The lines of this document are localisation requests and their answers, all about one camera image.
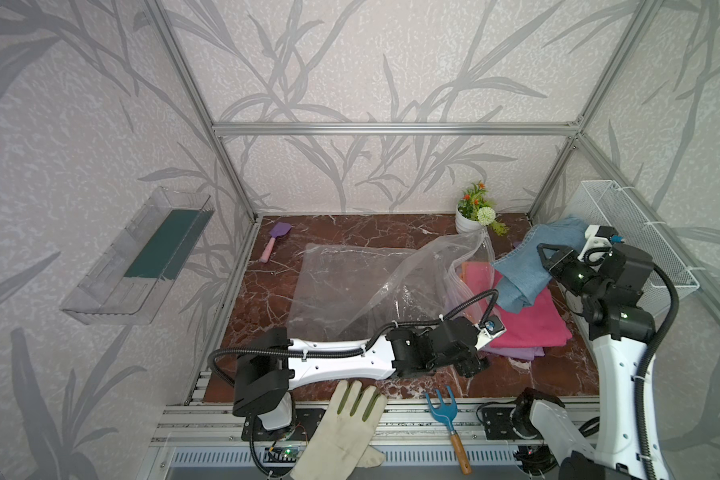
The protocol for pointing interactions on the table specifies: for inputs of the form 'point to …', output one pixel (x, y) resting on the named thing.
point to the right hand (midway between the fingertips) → (538, 244)
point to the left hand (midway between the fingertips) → (485, 345)
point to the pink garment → (540, 322)
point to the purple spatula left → (280, 229)
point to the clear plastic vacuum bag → (351, 293)
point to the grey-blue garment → (523, 271)
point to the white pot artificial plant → (475, 210)
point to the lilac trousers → (525, 353)
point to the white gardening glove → (342, 440)
